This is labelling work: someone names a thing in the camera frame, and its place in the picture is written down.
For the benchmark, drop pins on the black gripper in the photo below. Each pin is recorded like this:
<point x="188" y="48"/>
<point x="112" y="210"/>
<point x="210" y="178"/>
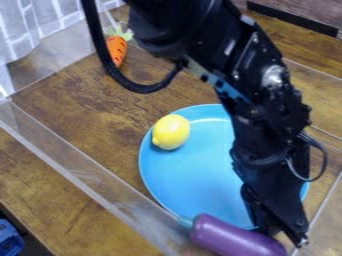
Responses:
<point x="271" y="196"/>

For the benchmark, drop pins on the purple toy eggplant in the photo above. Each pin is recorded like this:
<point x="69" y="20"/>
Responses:
<point x="228" y="240"/>

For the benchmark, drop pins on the blue round tray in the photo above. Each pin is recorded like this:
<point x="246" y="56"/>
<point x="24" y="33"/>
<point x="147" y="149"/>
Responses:
<point x="191" y="179"/>

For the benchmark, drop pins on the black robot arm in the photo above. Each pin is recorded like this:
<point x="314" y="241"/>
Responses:
<point x="216" y="39"/>

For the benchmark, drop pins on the yellow toy lemon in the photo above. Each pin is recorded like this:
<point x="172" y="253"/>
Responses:
<point x="171" y="132"/>

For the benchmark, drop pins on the blue plastic object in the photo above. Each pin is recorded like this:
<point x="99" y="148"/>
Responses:
<point x="11" y="240"/>

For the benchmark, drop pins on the orange toy carrot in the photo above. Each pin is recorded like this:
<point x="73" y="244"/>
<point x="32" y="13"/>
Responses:
<point x="117" y="44"/>

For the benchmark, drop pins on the white checkered curtain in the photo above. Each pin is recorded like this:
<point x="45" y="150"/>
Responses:
<point x="28" y="21"/>

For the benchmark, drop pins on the clear acrylic enclosure wall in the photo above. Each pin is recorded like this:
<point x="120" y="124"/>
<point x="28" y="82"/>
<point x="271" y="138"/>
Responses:
<point x="161" y="227"/>

